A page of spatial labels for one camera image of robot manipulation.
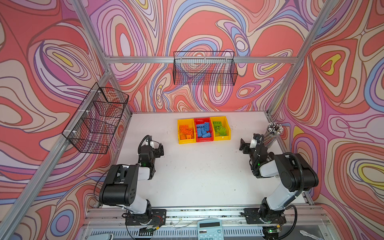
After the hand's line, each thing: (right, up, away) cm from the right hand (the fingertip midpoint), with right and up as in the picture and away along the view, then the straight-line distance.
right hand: (248, 142), depth 95 cm
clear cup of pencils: (+12, +8, -9) cm, 17 cm away
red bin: (-30, +14, +15) cm, 37 cm away
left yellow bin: (-38, +12, +10) cm, 41 cm away
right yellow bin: (-12, +12, +14) cm, 22 cm away
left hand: (-61, -1, -2) cm, 61 cm away
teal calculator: (-28, -38, -26) cm, 54 cm away
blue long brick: (-31, +8, +8) cm, 33 cm away
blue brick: (-28, +5, +7) cm, 29 cm away
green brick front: (-18, +12, +12) cm, 25 cm away
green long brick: (-15, +7, +9) cm, 19 cm away
